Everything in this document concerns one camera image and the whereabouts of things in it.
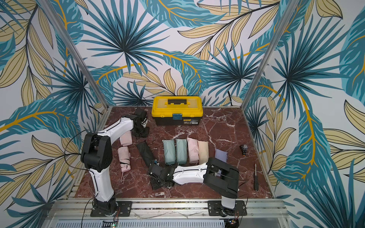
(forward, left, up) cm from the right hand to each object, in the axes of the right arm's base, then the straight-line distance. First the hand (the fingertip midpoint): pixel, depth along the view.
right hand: (152, 183), depth 81 cm
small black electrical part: (+19, -58, +3) cm, 61 cm away
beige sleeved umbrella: (+18, -31, +1) cm, 36 cm away
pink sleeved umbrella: (+18, -25, +3) cm, 31 cm away
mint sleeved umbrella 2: (+18, -17, +3) cm, 25 cm away
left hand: (+29, +7, +5) cm, 30 cm away
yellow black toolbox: (+41, -15, +16) cm, 47 cm away
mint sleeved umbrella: (+18, -10, +3) cm, 21 cm away
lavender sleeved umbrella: (+17, -42, 0) cm, 46 cm away
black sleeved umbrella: (+18, +6, +3) cm, 19 cm away
